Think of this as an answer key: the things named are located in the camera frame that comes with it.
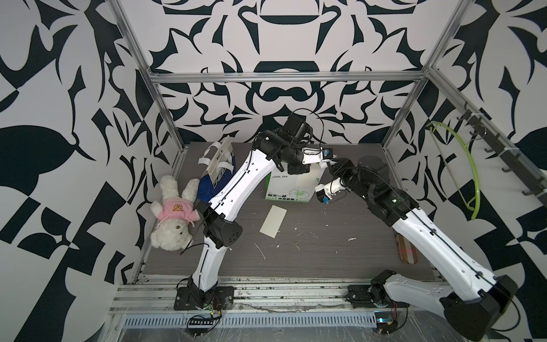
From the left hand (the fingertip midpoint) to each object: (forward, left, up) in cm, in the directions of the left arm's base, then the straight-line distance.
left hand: (305, 154), depth 76 cm
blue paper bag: (0, +30, -6) cm, 30 cm away
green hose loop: (-19, -51, -6) cm, 55 cm away
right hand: (-3, -8, +6) cm, 11 cm away
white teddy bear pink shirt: (-11, +50, -21) cm, 56 cm away
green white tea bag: (-4, +7, -15) cm, 17 cm away
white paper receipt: (-10, +11, -32) cm, 35 cm away
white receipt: (-4, -2, -11) cm, 12 cm away
